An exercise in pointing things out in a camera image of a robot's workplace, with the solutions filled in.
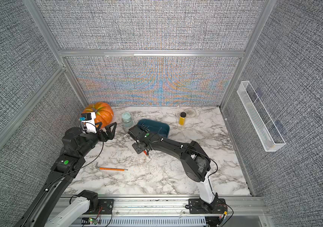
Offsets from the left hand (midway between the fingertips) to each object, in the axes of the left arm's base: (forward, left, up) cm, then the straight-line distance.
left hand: (111, 121), depth 69 cm
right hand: (+2, -11, -22) cm, 25 cm away
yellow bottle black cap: (+22, -41, -26) cm, 53 cm away
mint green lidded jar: (+22, 0, -25) cm, 33 cm away
